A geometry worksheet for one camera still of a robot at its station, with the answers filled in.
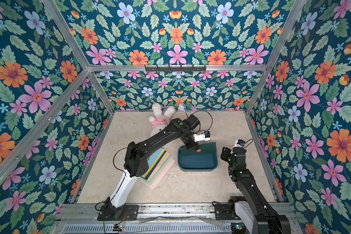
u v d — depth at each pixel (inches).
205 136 30.0
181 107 36.7
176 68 36.3
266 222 15.9
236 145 30.0
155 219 28.3
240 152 25.2
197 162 33.5
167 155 36.7
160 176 34.0
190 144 30.4
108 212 25.1
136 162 21.3
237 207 24.6
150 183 33.1
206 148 33.1
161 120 40.7
